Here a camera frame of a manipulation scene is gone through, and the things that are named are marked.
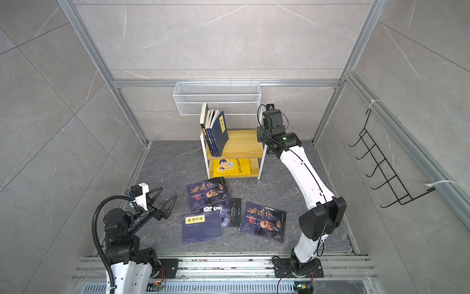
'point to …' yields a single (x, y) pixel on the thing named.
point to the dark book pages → (213, 136)
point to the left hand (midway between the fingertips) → (170, 191)
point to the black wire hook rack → (402, 196)
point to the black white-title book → (231, 212)
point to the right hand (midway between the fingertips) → (269, 128)
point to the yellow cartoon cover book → (231, 167)
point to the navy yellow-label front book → (201, 226)
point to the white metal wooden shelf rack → (242, 156)
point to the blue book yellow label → (226, 136)
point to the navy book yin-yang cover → (221, 133)
